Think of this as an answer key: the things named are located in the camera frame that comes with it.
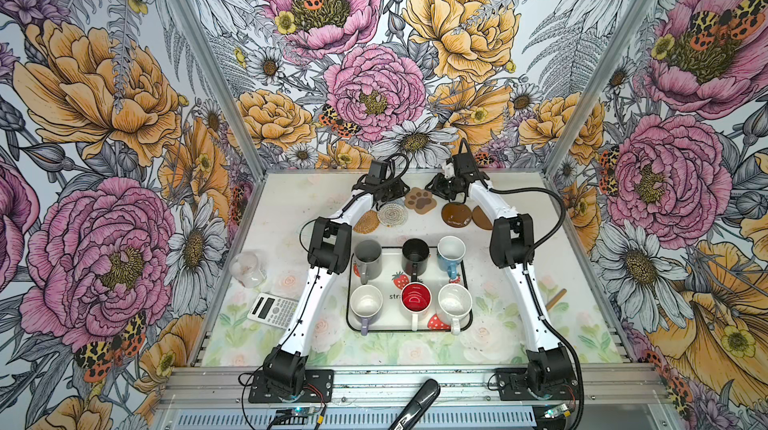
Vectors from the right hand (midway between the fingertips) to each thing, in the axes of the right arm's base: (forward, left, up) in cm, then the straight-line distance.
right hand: (429, 193), depth 113 cm
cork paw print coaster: (-3, +3, -1) cm, 4 cm away
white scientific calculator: (-42, +48, 0) cm, 64 cm away
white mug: (-41, -3, 0) cm, 41 cm away
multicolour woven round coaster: (-9, +14, -1) cm, 16 cm away
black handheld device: (-66, +10, +3) cm, 67 cm away
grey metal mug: (-32, +21, +8) cm, 39 cm away
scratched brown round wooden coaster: (-9, -8, -1) cm, 12 cm away
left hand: (+1, +8, 0) cm, 8 cm away
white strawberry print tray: (-33, +15, -1) cm, 37 cm away
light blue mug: (-28, -3, +4) cm, 28 cm away
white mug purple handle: (-40, +22, 0) cm, 46 cm away
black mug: (-28, +7, +2) cm, 28 cm away
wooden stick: (-40, -33, -3) cm, 52 cm away
